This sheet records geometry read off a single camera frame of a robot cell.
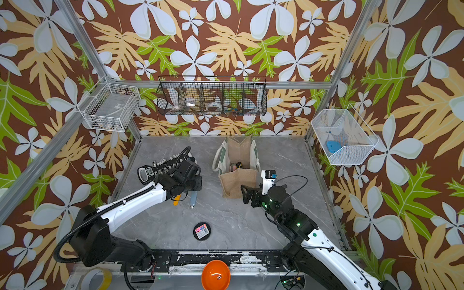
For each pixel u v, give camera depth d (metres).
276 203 0.52
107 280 0.67
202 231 0.80
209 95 0.96
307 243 0.48
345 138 0.84
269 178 0.62
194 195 0.81
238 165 1.04
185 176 0.64
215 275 0.71
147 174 1.01
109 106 0.86
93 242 0.42
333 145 0.82
